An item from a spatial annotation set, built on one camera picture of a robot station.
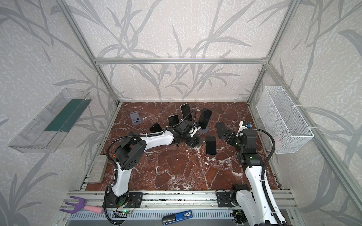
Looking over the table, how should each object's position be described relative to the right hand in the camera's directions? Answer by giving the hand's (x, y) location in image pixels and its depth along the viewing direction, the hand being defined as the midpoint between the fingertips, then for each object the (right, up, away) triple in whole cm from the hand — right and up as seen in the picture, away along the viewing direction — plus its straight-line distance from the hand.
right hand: (227, 131), depth 80 cm
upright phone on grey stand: (-25, +13, +20) cm, 34 cm away
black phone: (-7, -11, +15) cm, 20 cm away
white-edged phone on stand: (-34, +5, +25) cm, 43 cm away
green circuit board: (-55, -40, -9) cm, 69 cm away
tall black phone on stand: (-11, +7, +15) cm, 20 cm away
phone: (-43, +1, +9) cm, 44 cm away
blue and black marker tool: (-30, -39, -15) cm, 51 cm away
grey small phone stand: (-61, +5, +24) cm, 66 cm away
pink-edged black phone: (+1, 0, +26) cm, 26 cm away
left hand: (-17, -7, +14) cm, 24 cm away
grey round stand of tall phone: (-12, -3, +21) cm, 25 cm away
